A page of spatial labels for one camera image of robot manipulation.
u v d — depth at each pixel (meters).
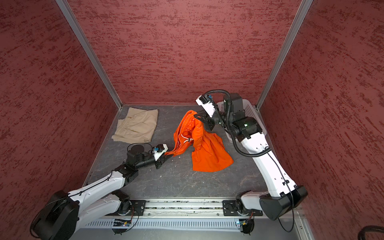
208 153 0.85
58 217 0.40
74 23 0.76
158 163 0.71
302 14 0.74
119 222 0.73
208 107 0.55
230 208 0.74
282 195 0.38
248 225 0.70
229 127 0.48
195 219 0.71
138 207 0.74
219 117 0.54
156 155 0.69
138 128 1.04
